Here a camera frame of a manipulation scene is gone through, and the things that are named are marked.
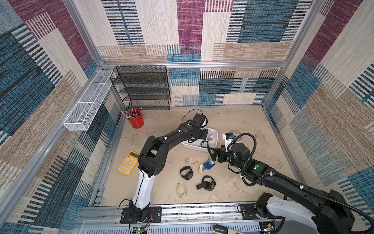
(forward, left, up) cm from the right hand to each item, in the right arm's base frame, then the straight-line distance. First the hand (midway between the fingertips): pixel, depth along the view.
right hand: (216, 149), depth 81 cm
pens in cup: (+31, +55, -4) cm, 64 cm away
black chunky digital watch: (-9, +17, -10) cm, 21 cm away
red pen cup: (+29, +52, -9) cm, 60 cm away
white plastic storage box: (+11, +6, -13) cm, 18 cm away
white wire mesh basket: (+6, +66, +20) cm, 69 cm away
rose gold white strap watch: (+16, +1, -11) cm, 19 cm away
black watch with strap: (-14, +5, -13) cm, 19 cm away
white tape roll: (0, -7, +15) cm, 17 cm away
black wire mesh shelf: (+50, +46, +6) cm, 68 cm away
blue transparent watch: (-3, +3, -13) cm, 14 cm away
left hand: (+15, +4, -7) cm, 17 cm away
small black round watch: (+13, +5, -12) cm, 18 cm away
